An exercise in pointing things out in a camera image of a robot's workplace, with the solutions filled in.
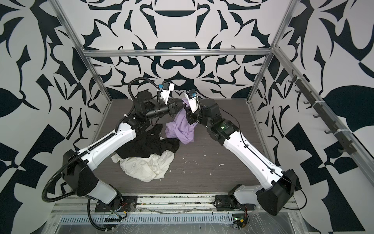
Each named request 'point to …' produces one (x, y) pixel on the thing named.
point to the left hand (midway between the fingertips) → (189, 98)
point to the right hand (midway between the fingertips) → (187, 104)
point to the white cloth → (146, 168)
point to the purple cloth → (180, 128)
